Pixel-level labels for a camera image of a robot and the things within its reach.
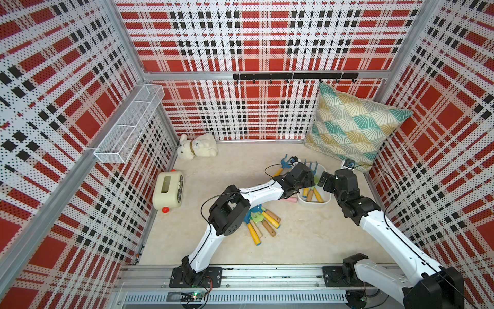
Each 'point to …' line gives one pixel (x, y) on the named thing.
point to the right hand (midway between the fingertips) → (335, 176)
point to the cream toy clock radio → (168, 190)
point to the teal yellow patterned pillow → (345, 127)
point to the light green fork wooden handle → (258, 216)
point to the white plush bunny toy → (202, 145)
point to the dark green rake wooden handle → (256, 228)
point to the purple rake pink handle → (290, 199)
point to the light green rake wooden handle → (310, 193)
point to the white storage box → (314, 194)
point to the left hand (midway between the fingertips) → (311, 177)
